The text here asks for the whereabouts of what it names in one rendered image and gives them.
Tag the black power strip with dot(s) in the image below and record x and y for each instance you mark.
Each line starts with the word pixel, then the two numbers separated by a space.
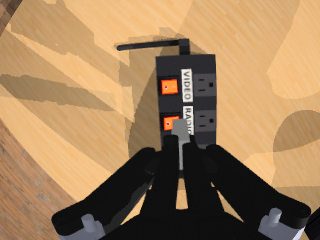
pixel 187 88

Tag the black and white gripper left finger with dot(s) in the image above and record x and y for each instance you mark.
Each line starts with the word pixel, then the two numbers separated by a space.
pixel 108 205

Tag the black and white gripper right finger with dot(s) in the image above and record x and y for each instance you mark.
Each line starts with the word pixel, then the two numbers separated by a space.
pixel 258 204

